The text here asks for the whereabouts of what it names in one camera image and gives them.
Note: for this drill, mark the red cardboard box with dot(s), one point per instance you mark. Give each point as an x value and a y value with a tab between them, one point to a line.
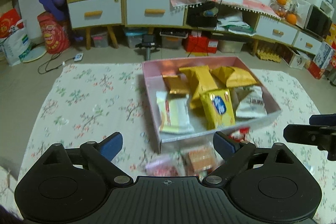
200	44

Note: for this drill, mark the floral white mat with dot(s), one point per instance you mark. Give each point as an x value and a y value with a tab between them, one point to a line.
92	101

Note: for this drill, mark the black handheld gimbal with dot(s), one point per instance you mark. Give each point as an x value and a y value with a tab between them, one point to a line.
148	43

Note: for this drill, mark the pink floral candy packet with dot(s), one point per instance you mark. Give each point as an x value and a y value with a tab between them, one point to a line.
164	166

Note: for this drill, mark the yellow egg tray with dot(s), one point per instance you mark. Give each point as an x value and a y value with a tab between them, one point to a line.
268	54

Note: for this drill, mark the pink cardboard box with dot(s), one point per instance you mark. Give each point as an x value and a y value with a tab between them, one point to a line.
229	73

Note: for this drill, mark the gold foil snack packet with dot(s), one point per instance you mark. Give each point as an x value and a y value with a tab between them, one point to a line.
176	85

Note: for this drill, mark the yellow blue biscuit packet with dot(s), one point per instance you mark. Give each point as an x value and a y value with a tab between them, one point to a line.
220	114

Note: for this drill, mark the white charger with cable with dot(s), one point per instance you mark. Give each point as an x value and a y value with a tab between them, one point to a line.
45	67

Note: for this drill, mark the white rice sack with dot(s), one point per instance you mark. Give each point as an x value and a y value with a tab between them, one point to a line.
15	42

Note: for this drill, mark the white black snack packet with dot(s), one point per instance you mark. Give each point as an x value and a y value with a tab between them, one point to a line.
251	104

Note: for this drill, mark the red white snack packet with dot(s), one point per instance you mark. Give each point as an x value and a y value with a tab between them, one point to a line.
240	135

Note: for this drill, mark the long low wooden cabinet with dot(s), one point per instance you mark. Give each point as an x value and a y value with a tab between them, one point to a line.
271	29

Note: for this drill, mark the white microwave oven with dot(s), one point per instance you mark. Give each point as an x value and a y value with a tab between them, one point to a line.
312	19

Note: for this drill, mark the oranges in clear bowl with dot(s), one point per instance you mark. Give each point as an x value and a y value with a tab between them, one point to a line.
285	9

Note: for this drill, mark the red printed gift bag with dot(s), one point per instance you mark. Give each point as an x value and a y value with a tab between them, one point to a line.
54	33

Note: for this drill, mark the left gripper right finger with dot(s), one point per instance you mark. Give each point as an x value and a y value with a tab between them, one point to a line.
235	155

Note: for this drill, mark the orange white snack packet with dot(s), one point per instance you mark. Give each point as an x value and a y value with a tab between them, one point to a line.
199	160

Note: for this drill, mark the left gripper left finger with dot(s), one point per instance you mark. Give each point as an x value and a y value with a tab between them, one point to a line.
99	158

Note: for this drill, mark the pale yellow white packet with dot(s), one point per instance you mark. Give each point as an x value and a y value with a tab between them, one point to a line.
174	113

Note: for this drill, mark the large yellow snack bag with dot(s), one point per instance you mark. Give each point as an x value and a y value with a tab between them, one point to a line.
202	85

